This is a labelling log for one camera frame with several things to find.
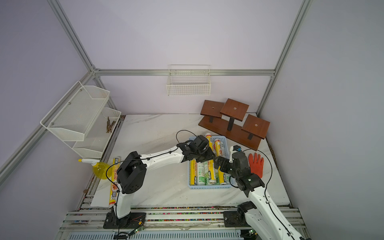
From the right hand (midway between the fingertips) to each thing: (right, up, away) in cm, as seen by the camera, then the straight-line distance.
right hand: (221, 163), depth 81 cm
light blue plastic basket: (+5, +7, +16) cm, 18 cm away
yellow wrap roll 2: (-6, -5, -3) cm, 8 cm away
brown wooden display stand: (+9, +26, +20) cm, 34 cm away
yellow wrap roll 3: (0, -7, -1) cm, 7 cm away
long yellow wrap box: (-60, -13, 0) cm, 61 cm away
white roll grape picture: (-11, -8, +4) cm, 14 cm away
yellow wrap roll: (-15, -6, +5) cm, 17 cm away
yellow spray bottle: (-68, -3, 0) cm, 68 cm away
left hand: (-4, +3, +4) cm, 6 cm away
